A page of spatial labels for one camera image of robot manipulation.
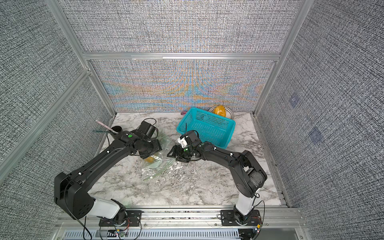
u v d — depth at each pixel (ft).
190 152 2.26
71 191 1.29
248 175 1.56
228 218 2.40
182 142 2.73
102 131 3.03
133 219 2.44
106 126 3.15
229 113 3.84
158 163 2.88
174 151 2.54
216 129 3.60
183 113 3.97
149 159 2.95
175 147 2.56
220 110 3.71
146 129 2.04
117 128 3.26
